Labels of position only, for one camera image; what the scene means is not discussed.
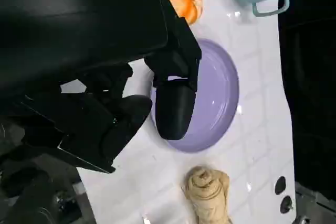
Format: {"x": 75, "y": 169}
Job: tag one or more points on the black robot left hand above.
{"x": 78, "y": 24}

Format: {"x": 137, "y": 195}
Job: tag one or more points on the beige towel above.
{"x": 207, "y": 197}

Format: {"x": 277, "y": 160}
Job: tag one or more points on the lilac plate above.
{"x": 218, "y": 90}

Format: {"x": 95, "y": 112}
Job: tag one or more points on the dark grey robot body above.
{"x": 34, "y": 203}

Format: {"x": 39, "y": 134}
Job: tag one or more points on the black round table grommet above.
{"x": 286, "y": 204}
{"x": 280, "y": 184}

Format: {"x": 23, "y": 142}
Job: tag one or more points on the grey metal machine frame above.
{"x": 317, "y": 205}

